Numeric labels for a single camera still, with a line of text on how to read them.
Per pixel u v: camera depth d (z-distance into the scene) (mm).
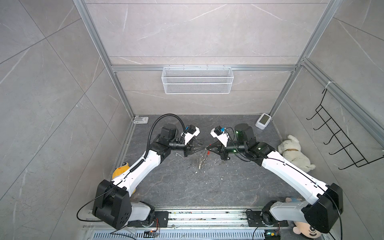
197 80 1009
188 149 647
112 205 400
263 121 1109
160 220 732
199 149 698
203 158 713
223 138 634
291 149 903
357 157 601
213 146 665
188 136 634
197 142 701
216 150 662
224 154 625
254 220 727
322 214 381
